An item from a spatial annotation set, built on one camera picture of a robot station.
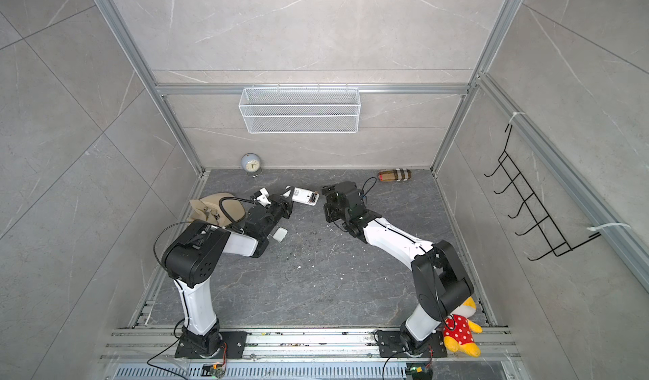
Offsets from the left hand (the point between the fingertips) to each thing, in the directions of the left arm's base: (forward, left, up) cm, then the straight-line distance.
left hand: (295, 182), depth 88 cm
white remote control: (-4, -3, -3) cm, 6 cm away
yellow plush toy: (-46, -48, -14) cm, 68 cm away
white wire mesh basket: (+32, +13, +9) cm, 35 cm away
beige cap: (-11, +23, 0) cm, 26 cm away
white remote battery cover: (-9, +8, -21) cm, 24 cm away
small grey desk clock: (+26, +24, -14) cm, 38 cm away
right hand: (-4, -8, 0) cm, 9 cm away
